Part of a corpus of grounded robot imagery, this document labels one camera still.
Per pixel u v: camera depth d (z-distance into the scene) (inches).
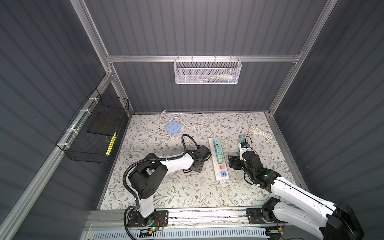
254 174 24.0
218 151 35.3
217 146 36.8
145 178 19.2
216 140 37.7
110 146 26.9
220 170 34.3
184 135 31.8
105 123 31.4
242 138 39.6
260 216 27.8
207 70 48.6
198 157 27.5
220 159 34.1
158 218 28.6
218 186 33.1
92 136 28.5
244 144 28.0
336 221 16.0
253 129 42.4
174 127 42.6
